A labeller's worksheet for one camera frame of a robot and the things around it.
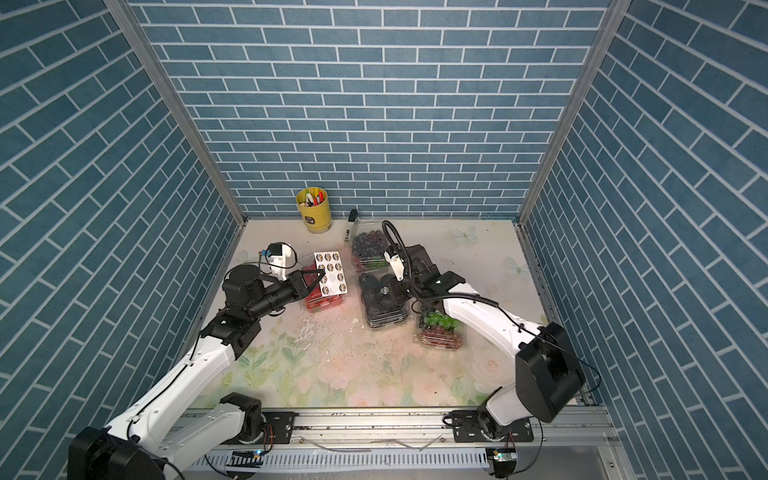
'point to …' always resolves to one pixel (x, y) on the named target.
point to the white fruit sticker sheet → (333, 282)
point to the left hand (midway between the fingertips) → (331, 275)
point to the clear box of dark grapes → (368, 247)
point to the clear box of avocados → (386, 299)
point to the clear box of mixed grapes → (437, 329)
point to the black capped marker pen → (352, 218)
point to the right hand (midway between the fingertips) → (394, 284)
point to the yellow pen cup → (314, 205)
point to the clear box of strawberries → (315, 301)
